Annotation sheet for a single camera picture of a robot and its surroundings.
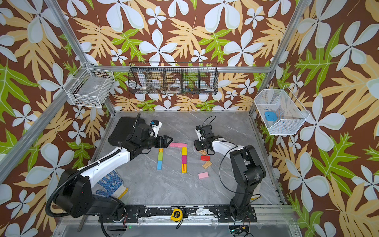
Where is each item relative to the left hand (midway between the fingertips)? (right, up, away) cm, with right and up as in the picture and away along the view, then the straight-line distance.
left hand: (168, 136), depth 84 cm
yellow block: (+9, -10, +12) cm, 18 cm away
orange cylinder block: (-7, -10, +12) cm, 17 cm away
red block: (+23, -15, +11) cm, 30 cm away
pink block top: (+3, -4, -3) cm, 6 cm away
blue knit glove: (-32, -28, -1) cm, 42 cm away
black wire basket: (+2, +39, +13) cm, 41 cm away
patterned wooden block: (+21, -11, +12) cm, 27 cm away
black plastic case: (-36, +6, +22) cm, 42 cm away
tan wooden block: (+24, -18, +7) cm, 30 cm away
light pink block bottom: (+21, -23, +3) cm, 31 cm away
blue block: (-7, -19, +7) cm, 21 cm away
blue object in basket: (+59, +12, -1) cm, 60 cm away
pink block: (+6, -7, +15) cm, 18 cm away
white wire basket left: (-47, +29, +1) cm, 55 cm away
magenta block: (+9, -16, +12) cm, 21 cm away
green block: (-7, -14, +11) cm, 19 cm away
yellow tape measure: (+6, -38, -12) cm, 40 cm away
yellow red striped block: (+9, -20, +5) cm, 22 cm away
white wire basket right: (+65, +14, 0) cm, 67 cm away
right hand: (+18, -5, +14) cm, 23 cm away
